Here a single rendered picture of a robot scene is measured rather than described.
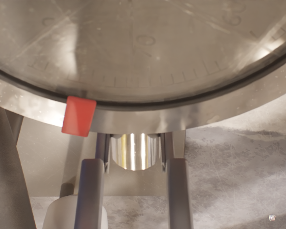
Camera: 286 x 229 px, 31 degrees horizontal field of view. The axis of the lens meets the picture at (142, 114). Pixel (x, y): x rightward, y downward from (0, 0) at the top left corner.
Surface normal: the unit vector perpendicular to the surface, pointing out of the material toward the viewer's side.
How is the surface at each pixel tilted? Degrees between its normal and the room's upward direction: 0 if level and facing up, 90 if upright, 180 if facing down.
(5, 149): 64
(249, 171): 0
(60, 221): 90
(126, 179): 0
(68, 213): 90
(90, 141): 0
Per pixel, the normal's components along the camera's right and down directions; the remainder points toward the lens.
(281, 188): 0.00, 0.67
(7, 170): 0.63, -0.13
